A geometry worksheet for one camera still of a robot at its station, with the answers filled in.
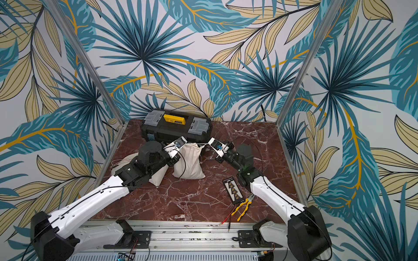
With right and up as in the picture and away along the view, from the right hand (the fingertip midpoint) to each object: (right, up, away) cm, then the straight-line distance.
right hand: (202, 145), depth 73 cm
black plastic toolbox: (-22, +11, +22) cm, 33 cm away
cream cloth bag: (-7, -10, +6) cm, 13 cm away
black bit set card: (+16, -25, +15) cm, 33 cm away
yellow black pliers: (+24, -29, +11) cm, 39 cm away
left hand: (-12, 0, +1) cm, 12 cm away
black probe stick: (+13, -38, +5) cm, 40 cm away
